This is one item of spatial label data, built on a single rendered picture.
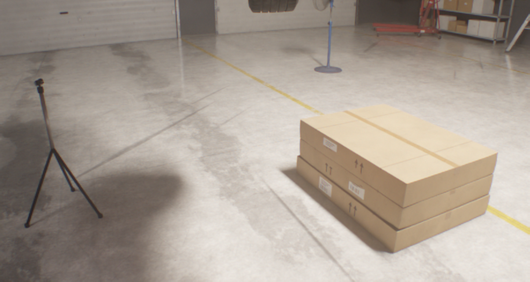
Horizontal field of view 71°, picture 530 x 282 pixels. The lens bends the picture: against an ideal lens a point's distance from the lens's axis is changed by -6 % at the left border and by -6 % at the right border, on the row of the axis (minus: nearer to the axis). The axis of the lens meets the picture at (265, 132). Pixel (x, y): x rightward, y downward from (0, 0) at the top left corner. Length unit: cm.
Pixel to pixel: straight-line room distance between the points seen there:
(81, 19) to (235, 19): 356
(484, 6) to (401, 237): 874
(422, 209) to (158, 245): 153
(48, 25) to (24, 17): 50
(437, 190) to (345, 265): 68
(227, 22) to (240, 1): 61
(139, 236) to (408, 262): 157
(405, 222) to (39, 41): 832
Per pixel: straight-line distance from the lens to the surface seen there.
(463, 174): 258
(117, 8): 938
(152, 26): 953
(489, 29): 1053
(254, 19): 1032
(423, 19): 1067
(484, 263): 254
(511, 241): 281
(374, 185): 239
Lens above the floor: 148
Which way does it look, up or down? 23 degrees down
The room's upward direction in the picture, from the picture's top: straight up
